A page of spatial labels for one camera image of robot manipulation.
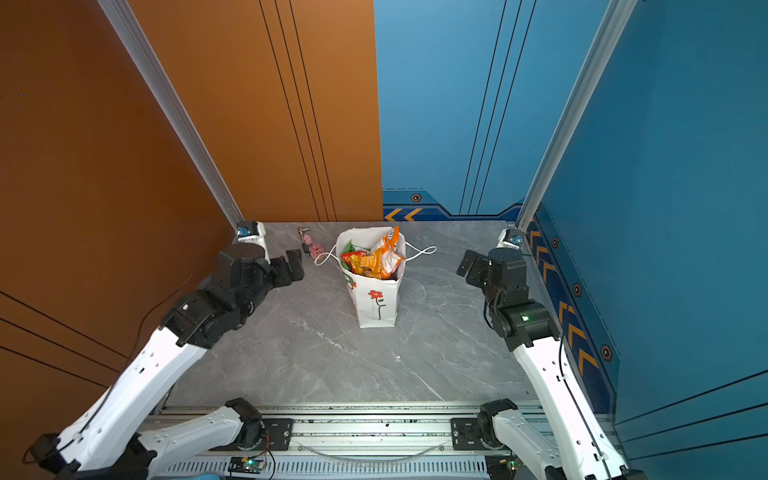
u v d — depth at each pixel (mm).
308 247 1100
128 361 415
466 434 725
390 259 773
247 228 557
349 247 870
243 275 472
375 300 796
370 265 792
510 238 590
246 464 709
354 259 809
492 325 583
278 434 739
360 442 726
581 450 374
